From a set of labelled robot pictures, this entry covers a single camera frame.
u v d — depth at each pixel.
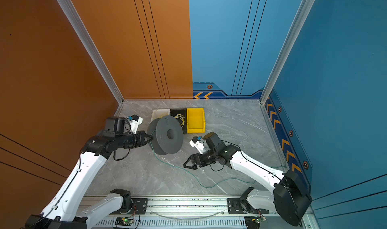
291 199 0.39
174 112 1.09
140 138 0.62
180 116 1.03
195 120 1.06
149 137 0.71
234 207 0.72
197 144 0.71
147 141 0.70
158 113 1.05
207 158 0.66
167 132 0.74
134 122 0.67
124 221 0.71
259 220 0.70
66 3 0.72
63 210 0.38
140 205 0.74
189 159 0.67
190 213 0.72
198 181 0.81
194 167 0.65
